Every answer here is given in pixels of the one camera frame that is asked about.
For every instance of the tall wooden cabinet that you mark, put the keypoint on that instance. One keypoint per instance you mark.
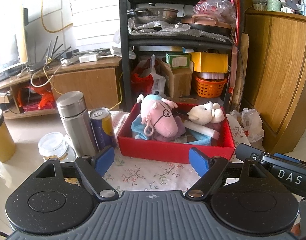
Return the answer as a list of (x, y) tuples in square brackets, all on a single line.
[(280, 80)]

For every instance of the yellow box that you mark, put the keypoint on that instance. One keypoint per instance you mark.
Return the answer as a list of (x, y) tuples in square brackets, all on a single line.
[(213, 62)]

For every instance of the bubble wrap sheet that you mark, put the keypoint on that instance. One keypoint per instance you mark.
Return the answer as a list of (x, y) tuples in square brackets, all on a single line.
[(148, 27)]

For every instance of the white plastic containers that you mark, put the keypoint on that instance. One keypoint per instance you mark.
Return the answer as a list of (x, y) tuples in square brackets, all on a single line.
[(211, 75)]

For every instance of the orange plastic basket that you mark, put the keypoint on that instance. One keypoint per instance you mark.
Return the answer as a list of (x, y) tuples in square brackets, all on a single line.
[(210, 87)]

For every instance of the white bear plush toy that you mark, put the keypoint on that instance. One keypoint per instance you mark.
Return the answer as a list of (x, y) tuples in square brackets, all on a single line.
[(203, 113)]

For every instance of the red orange bag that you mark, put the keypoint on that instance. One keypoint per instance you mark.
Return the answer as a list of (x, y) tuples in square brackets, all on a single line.
[(45, 100)]

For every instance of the clear pink plastic bag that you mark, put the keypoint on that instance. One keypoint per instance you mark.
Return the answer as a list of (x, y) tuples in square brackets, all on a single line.
[(215, 7)]

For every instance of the flat screen monitor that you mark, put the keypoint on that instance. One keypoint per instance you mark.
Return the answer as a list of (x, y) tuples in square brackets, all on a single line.
[(5, 50)]

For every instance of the crumpled white plastic bag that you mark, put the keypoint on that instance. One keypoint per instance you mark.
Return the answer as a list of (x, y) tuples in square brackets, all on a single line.
[(250, 122)]

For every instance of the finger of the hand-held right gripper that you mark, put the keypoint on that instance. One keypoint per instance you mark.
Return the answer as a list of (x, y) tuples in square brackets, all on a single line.
[(245, 151)]

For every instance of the wooden tv cabinet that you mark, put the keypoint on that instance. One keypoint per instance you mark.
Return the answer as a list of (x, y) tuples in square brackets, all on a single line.
[(87, 85)]

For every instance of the steel pot with lid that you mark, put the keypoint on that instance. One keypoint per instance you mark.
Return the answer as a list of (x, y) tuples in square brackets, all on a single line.
[(153, 13)]

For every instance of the long red box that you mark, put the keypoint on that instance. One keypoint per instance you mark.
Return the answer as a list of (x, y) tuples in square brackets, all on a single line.
[(236, 17)]

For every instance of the glass jar with white lid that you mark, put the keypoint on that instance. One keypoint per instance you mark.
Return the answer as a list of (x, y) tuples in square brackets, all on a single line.
[(52, 145)]

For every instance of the small wicker basket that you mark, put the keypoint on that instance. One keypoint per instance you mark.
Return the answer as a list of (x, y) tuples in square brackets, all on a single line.
[(259, 6)]

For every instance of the yellow blue drink can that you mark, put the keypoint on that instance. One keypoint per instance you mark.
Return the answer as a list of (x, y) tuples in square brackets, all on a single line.
[(102, 130)]

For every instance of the pink lidded pan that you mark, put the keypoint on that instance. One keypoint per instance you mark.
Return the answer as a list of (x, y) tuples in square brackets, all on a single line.
[(205, 22)]

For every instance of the yellow trash bin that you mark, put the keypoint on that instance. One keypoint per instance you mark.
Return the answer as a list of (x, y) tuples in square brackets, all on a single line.
[(2, 145)]

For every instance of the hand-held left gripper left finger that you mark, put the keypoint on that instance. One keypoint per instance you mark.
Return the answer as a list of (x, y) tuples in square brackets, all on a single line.
[(105, 160)]

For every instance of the pink pig plush toy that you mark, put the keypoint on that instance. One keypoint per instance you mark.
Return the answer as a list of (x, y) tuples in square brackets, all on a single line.
[(160, 120)]

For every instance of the flat cardboard sheet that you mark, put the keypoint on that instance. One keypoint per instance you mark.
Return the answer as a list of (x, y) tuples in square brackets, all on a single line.
[(183, 100)]

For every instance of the tan paper board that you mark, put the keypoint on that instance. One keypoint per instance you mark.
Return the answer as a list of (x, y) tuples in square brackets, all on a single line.
[(243, 67)]

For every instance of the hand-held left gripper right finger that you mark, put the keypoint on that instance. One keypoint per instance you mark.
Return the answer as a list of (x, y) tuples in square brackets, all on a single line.
[(198, 162)]

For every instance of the white sponge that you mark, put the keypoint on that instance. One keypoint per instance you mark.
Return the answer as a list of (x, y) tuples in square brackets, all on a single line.
[(203, 130)]

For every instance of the red plastic bag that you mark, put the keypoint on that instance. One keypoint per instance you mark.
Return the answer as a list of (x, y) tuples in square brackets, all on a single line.
[(141, 82)]

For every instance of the black router with antennas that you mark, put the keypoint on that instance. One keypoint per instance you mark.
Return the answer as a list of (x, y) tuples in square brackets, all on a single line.
[(40, 66)]

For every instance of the green box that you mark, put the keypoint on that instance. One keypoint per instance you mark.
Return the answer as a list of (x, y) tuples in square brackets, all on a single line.
[(178, 60)]

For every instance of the white power adapter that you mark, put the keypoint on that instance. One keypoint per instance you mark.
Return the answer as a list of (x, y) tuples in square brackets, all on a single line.
[(89, 58)]

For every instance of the black shelf rack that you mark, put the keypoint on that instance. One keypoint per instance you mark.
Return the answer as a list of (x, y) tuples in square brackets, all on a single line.
[(124, 55)]

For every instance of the stainless steel thermos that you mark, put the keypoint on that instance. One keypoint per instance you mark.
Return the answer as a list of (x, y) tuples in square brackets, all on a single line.
[(75, 127)]

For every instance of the floral tablecloth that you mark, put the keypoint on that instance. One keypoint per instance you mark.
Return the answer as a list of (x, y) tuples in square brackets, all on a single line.
[(148, 172)]

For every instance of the white printed plastic bag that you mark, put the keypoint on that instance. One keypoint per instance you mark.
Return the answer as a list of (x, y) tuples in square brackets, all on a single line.
[(158, 82)]

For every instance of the brown cardboard box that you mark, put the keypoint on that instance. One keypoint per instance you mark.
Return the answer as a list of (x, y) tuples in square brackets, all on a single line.
[(179, 83)]

